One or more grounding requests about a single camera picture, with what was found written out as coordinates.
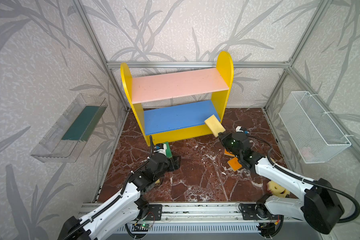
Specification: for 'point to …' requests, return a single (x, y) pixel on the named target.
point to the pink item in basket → (306, 151)
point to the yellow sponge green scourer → (158, 181)
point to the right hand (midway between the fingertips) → (217, 128)
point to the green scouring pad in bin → (85, 123)
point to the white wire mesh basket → (315, 136)
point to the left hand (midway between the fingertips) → (178, 154)
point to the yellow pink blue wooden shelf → (173, 107)
